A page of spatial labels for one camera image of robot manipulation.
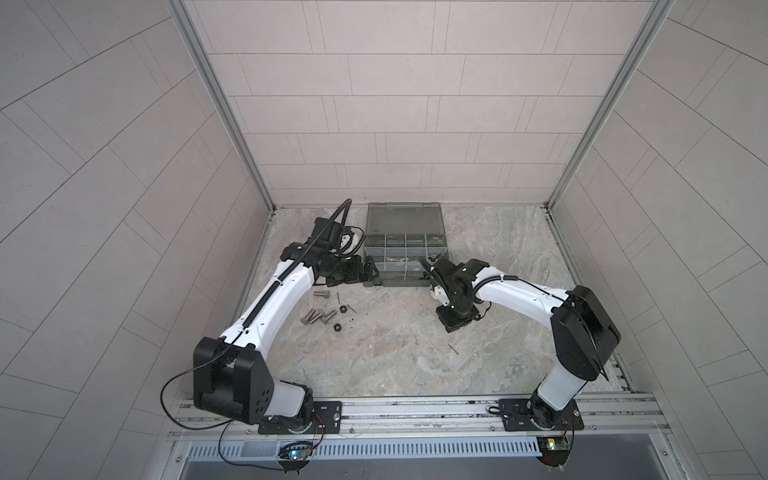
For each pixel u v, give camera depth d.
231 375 0.40
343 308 0.89
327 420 0.71
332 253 0.67
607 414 0.73
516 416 0.71
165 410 0.39
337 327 0.86
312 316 0.87
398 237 1.16
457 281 0.63
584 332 0.46
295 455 0.64
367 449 1.05
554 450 0.68
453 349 0.82
